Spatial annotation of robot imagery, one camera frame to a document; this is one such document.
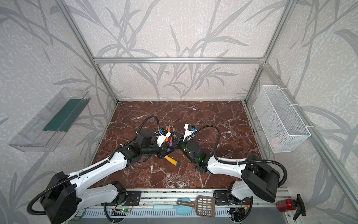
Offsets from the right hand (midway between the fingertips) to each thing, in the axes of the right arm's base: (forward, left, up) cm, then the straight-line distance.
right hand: (171, 131), depth 76 cm
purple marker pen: (-6, 0, -4) cm, 7 cm away
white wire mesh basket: (-8, -52, +14) cm, 54 cm away
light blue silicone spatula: (-34, -6, -21) cm, 40 cm away
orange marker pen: (+17, +5, -23) cm, 29 cm away
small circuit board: (-34, +23, -20) cm, 46 cm away
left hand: (-5, -1, -5) cm, 7 cm away
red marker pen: (+14, +2, -21) cm, 26 cm away
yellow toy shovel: (-10, -1, -20) cm, 22 cm away
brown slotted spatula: (-33, -18, -22) cm, 43 cm away
